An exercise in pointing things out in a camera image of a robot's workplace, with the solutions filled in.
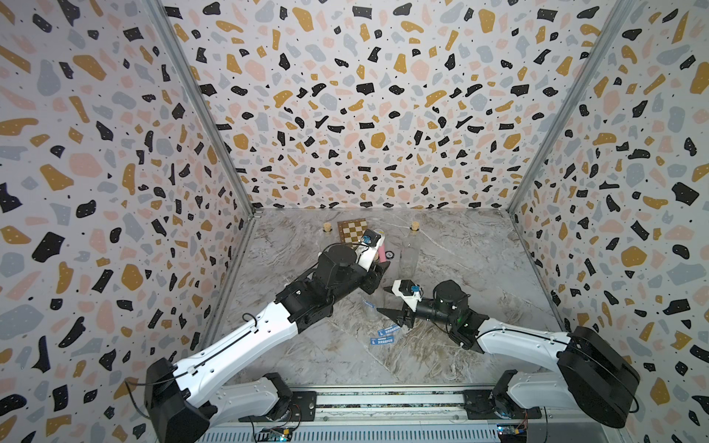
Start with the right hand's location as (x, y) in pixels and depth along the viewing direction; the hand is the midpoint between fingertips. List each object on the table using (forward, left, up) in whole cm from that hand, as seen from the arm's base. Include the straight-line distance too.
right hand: (385, 298), depth 76 cm
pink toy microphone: (+25, +1, -15) cm, 29 cm away
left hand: (+5, 0, +13) cm, 14 cm away
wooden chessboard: (+39, +14, -16) cm, 44 cm away
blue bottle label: (-5, -1, -17) cm, 18 cm away
